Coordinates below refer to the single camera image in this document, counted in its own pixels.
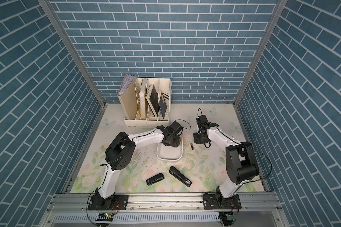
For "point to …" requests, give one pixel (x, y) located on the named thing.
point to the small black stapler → (156, 178)
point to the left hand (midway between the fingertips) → (179, 144)
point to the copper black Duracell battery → (192, 146)
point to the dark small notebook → (162, 105)
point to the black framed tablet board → (152, 98)
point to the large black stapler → (180, 176)
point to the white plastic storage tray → (166, 152)
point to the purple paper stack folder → (127, 81)
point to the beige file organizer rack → (136, 109)
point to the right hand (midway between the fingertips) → (199, 140)
